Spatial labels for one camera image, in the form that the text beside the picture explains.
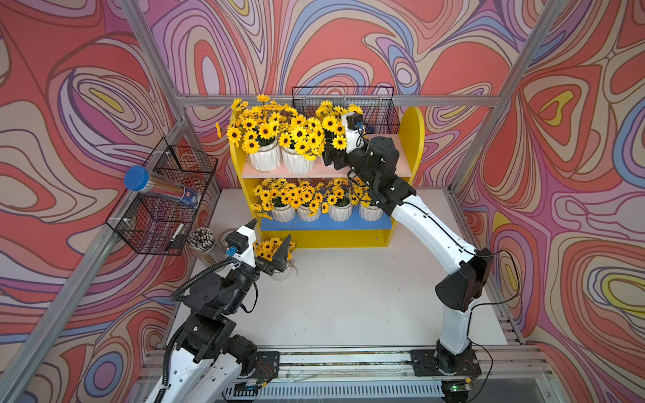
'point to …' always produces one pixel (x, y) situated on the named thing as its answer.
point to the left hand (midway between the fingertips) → (274, 229)
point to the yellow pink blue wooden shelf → (327, 207)
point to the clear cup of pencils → (202, 240)
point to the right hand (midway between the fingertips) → (331, 140)
